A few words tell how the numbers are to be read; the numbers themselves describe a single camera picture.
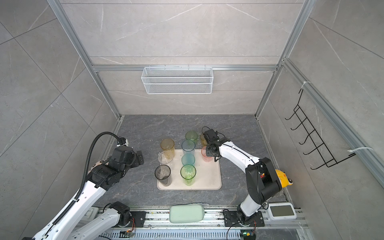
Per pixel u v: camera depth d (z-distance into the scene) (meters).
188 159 0.90
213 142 0.65
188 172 0.73
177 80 1.01
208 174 0.92
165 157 0.92
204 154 0.87
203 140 0.75
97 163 0.85
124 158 0.55
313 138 0.68
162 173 0.83
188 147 0.91
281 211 0.73
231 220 0.73
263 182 0.45
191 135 1.01
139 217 0.73
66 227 0.40
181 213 0.73
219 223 0.73
